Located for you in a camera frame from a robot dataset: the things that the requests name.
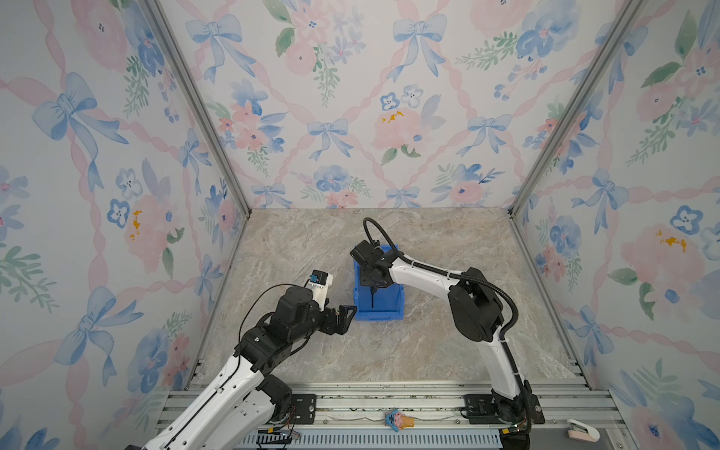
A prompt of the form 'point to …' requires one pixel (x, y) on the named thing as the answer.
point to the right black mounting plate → (480, 410)
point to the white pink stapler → (581, 431)
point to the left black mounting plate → (306, 408)
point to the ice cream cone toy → (398, 421)
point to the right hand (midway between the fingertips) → (368, 275)
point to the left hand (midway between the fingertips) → (343, 303)
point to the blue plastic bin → (387, 303)
